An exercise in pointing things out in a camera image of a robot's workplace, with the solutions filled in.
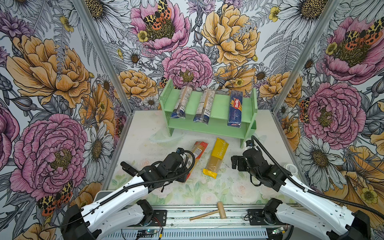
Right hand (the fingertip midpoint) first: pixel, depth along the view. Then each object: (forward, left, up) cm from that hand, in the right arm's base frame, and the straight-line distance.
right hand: (240, 163), depth 79 cm
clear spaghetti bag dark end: (+28, +30, +18) cm, 45 cm away
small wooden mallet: (-19, +11, -12) cm, 25 cm away
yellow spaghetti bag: (+13, +9, -11) cm, 19 cm away
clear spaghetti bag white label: (+24, +18, +18) cm, 35 cm away
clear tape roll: (-1, -30, -7) cm, 30 cm away
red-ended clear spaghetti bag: (+9, +22, +2) cm, 24 cm away
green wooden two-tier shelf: (+14, +11, +14) cm, 23 cm away
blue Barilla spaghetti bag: (+15, +3, +18) cm, 24 cm away
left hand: (-5, +29, -2) cm, 30 cm away
